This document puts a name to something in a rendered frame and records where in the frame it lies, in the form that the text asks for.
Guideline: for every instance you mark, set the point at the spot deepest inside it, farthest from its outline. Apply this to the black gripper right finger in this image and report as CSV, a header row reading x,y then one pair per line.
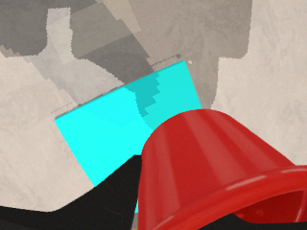
x,y
232,222

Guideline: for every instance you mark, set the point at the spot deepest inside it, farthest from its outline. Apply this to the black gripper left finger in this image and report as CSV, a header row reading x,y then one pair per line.
x,y
109,206

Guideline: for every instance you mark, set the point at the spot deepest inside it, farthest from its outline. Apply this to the red plastic cup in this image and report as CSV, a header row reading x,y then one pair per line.
x,y
201,165

